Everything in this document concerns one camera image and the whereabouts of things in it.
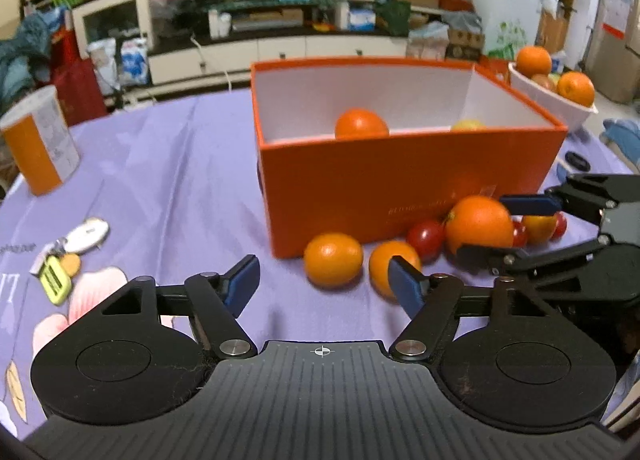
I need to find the orange white milk powder can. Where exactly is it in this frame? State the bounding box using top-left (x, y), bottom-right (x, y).
top-left (1, 85), bottom-right (80, 196)

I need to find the red gift bag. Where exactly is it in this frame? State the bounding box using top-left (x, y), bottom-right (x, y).
top-left (52, 59), bottom-right (107, 126)

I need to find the orange cardboard box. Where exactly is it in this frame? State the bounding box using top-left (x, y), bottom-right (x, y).
top-left (250, 56), bottom-right (567, 258)

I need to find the purple floral tablecloth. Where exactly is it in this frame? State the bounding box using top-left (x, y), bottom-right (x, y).
top-left (1, 92), bottom-right (639, 459)

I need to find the white TV cabinet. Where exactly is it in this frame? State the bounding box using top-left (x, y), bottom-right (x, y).
top-left (149, 10), bottom-right (408, 86)

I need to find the orange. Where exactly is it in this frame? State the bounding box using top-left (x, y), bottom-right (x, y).
top-left (556, 71), bottom-right (596, 108)
top-left (303, 232), bottom-right (363, 289)
top-left (369, 240), bottom-right (421, 302)
top-left (444, 196), bottom-right (514, 255)
top-left (515, 45), bottom-right (552, 78)
top-left (334, 108), bottom-right (390, 139)

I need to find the yellow apple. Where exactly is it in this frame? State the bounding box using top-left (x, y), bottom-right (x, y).
top-left (450, 119), bottom-right (485, 132)

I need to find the red cherry tomato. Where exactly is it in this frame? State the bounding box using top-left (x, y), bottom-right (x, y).
top-left (406, 218), bottom-right (446, 263)

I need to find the teal down jacket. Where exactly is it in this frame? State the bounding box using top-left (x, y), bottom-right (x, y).
top-left (1, 12), bottom-right (51, 113)

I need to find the white fruit basket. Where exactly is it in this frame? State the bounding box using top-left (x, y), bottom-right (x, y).
top-left (509, 62), bottom-right (599, 133)

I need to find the white small cabinet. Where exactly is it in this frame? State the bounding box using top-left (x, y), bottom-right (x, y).
top-left (72, 0), bottom-right (154, 58)

